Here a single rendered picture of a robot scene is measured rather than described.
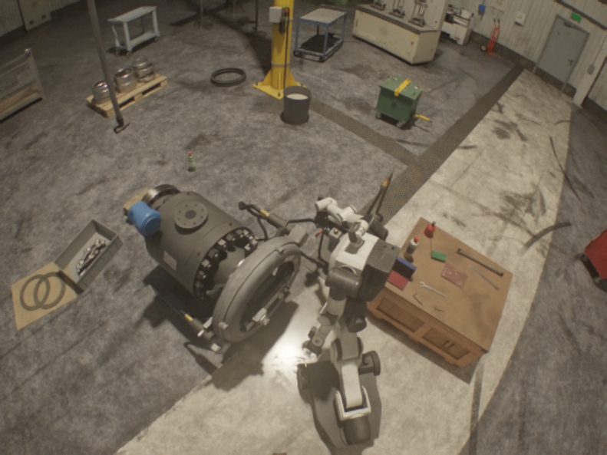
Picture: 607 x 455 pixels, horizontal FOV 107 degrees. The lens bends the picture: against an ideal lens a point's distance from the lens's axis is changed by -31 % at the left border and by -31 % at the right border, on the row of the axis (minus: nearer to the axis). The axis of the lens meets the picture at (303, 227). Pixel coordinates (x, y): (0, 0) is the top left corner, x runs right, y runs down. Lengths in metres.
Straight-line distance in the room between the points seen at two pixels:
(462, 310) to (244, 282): 1.58
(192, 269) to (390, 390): 1.68
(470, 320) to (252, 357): 1.63
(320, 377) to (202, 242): 1.19
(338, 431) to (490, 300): 1.49
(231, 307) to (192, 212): 0.66
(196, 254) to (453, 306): 1.80
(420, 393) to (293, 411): 0.99
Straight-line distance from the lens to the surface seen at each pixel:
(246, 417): 2.45
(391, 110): 4.65
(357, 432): 2.14
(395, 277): 2.40
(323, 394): 2.31
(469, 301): 2.58
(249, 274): 1.69
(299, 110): 4.21
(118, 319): 2.91
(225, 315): 1.77
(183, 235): 2.02
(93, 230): 3.50
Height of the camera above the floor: 2.43
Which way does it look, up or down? 52 degrees down
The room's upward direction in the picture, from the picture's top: 7 degrees clockwise
